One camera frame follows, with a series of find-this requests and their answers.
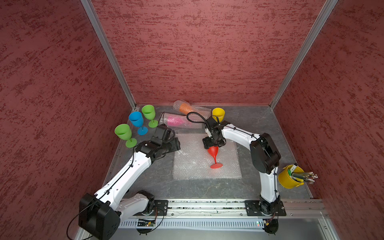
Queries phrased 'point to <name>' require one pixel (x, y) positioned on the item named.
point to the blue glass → (137, 119)
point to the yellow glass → (219, 112)
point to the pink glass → (179, 120)
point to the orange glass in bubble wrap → (185, 107)
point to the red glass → (214, 151)
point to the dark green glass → (149, 112)
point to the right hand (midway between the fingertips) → (211, 147)
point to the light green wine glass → (124, 132)
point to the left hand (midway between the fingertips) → (173, 147)
